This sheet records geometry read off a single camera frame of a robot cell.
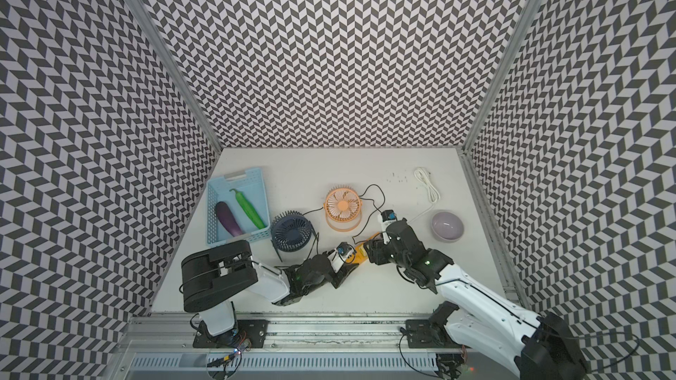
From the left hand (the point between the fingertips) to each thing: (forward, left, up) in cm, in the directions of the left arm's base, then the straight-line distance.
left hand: (349, 260), depth 87 cm
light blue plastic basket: (+21, +44, -1) cm, 48 cm away
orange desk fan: (+17, +2, +9) cm, 19 cm away
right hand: (0, -7, +8) cm, 11 cm away
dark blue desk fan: (+5, +18, +10) cm, 22 cm away
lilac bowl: (+13, -36, -1) cm, 38 cm away
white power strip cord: (+25, -33, +2) cm, 41 cm away
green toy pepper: (+19, +38, +1) cm, 43 cm away
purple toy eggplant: (+15, +45, +2) cm, 47 cm away
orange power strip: (+1, -4, +2) cm, 4 cm away
